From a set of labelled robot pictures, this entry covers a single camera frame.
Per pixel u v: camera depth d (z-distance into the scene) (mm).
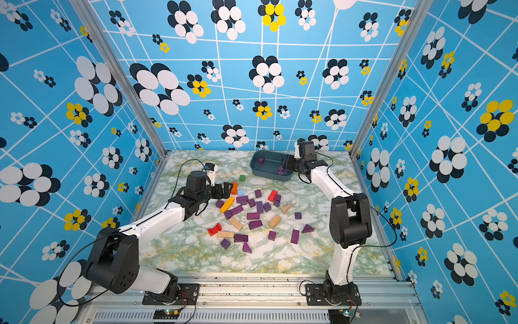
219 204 963
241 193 1010
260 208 963
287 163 844
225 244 850
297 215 937
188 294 728
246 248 825
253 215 940
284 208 950
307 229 889
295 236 866
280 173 1083
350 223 502
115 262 426
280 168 1113
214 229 896
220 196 788
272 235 868
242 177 1085
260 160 1132
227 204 969
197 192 677
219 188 785
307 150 737
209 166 770
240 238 871
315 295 725
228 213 929
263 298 733
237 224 908
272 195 1016
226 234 876
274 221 912
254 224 915
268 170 1111
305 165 709
